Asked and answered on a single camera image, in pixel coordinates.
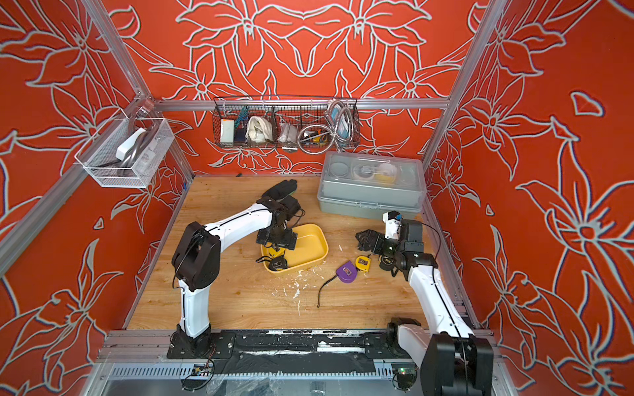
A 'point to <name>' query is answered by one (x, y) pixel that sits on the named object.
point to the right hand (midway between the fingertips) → (363, 237)
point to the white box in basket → (227, 130)
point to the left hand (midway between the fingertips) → (282, 243)
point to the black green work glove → (281, 190)
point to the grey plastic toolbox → (369, 185)
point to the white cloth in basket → (258, 129)
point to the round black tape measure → (385, 263)
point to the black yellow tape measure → (276, 264)
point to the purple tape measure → (347, 273)
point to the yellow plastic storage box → (312, 247)
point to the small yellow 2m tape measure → (363, 263)
